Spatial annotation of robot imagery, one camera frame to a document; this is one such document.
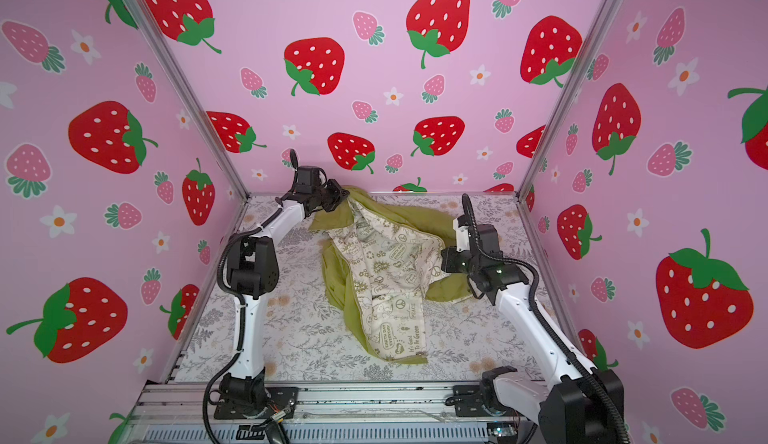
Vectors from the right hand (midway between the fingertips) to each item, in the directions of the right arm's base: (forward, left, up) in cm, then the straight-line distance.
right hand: (441, 251), depth 81 cm
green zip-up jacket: (+7, +18, -18) cm, 27 cm away
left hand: (+25, +32, -3) cm, 41 cm away
